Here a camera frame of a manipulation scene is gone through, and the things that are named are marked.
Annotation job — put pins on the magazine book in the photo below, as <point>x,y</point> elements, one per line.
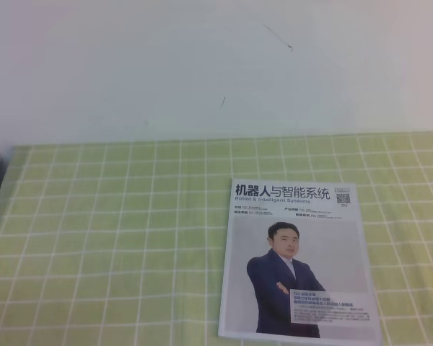
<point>296,266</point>

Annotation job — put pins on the green checkered tablecloth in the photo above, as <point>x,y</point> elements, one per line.
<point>123,243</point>

